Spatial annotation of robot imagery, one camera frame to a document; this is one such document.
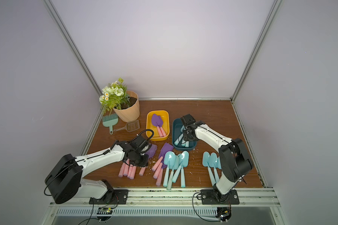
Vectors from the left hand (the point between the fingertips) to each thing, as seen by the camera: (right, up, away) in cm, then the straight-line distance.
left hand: (149, 164), depth 83 cm
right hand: (+26, +19, +8) cm, 33 cm away
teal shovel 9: (+42, 0, +1) cm, 42 cm away
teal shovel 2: (+23, +10, +7) cm, 27 cm away
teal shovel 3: (+13, +4, -1) cm, 13 cm away
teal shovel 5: (+21, +1, +2) cm, 21 cm away
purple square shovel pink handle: (+5, +23, +21) cm, 32 cm away
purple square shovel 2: (+10, +8, +8) cm, 15 cm away
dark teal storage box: (+17, +23, +18) cm, 33 cm away
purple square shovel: (+1, +6, +5) cm, 8 cm away
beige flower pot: (-15, +31, +13) cm, 36 cm away
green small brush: (-35, +25, +24) cm, 49 cm away
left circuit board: (-22, -20, -11) cm, 32 cm away
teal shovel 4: (+13, -6, -5) cm, 15 cm away
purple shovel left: (-14, -1, -1) cm, 14 cm away
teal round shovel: (+22, +20, +17) cm, 34 cm away
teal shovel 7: (+35, +4, +3) cm, 35 cm away
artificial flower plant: (-21, +42, +1) cm, 47 cm away
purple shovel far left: (-16, -3, -2) cm, 16 cm away
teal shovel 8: (+39, +1, +2) cm, 39 cm away
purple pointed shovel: (+1, +26, +21) cm, 33 cm away
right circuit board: (+40, -20, -13) cm, 47 cm away
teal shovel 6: (+20, -6, -5) cm, 21 cm away
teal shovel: (+21, +10, +8) cm, 25 cm away
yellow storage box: (+8, +30, +22) cm, 38 cm away
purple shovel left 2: (-9, -5, -5) cm, 11 cm away
